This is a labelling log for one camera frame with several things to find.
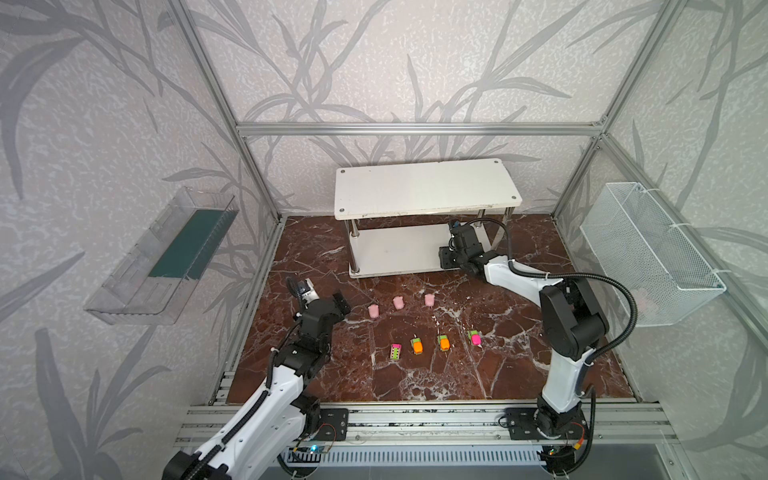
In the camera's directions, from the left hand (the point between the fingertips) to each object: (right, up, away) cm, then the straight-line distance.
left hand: (333, 286), depth 83 cm
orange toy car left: (+24, -17, +1) cm, 30 cm away
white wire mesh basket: (+73, +13, -17) cm, 76 cm away
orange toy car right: (+31, -16, +1) cm, 35 cm away
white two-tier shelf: (+19, +19, -8) cm, 28 cm away
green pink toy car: (+18, -18, 0) cm, 25 cm away
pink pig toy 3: (+28, -6, +11) cm, 31 cm away
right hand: (+34, +12, +15) cm, 39 cm away
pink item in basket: (+80, -2, -11) cm, 80 cm away
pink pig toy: (+10, -9, +9) cm, 17 cm away
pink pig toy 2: (+19, -7, +12) cm, 23 cm away
